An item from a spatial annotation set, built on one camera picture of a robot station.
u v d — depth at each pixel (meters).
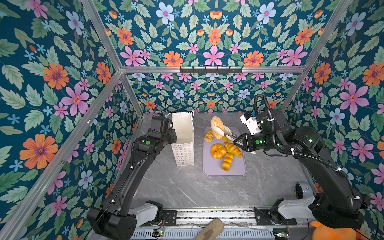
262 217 0.73
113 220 0.36
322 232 0.65
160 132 0.53
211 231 0.68
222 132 0.64
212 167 0.91
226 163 0.86
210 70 0.92
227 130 0.68
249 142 0.51
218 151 0.95
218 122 0.69
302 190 0.74
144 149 0.48
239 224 0.72
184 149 0.77
